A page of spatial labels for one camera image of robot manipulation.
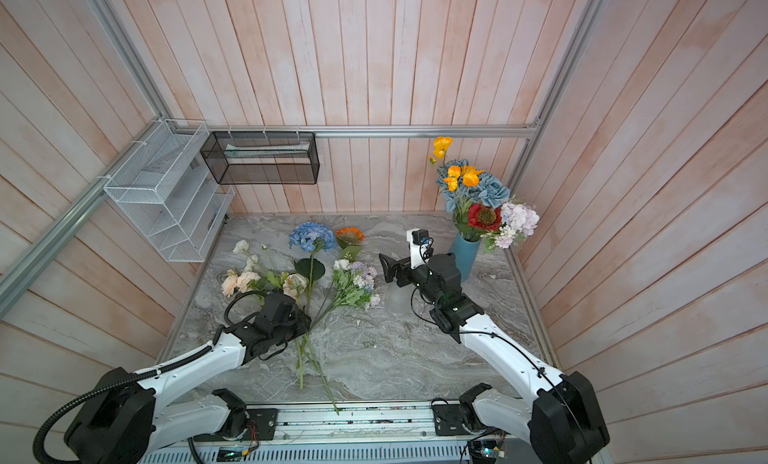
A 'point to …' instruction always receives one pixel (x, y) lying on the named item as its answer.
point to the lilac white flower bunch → (517, 220)
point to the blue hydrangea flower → (311, 237)
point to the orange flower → (349, 240)
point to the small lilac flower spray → (353, 285)
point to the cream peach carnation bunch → (293, 284)
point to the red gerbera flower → (484, 216)
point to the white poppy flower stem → (252, 259)
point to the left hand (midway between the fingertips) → (308, 326)
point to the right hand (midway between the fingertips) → (395, 250)
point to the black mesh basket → (262, 158)
